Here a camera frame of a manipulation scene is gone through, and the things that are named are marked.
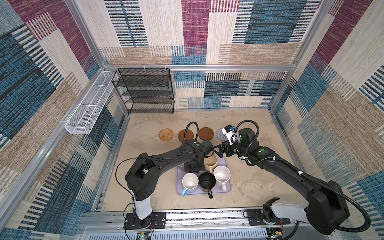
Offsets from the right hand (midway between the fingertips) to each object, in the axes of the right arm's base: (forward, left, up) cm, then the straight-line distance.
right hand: (218, 148), depth 81 cm
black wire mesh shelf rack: (+50, +47, +1) cm, 68 cm away
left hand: (-7, +11, -10) cm, 17 cm away
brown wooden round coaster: (+22, +4, -17) cm, 28 cm away
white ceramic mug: (-9, -2, -13) cm, 16 cm away
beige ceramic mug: (-2, +4, -15) cm, 15 cm away
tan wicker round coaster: (+21, +32, -15) cm, 41 cm away
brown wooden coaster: (+19, +16, -15) cm, 29 cm away
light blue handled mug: (-13, +16, -13) cm, 24 cm away
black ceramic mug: (-13, +6, -14) cm, 20 cm away
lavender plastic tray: (-1, -3, -15) cm, 15 cm away
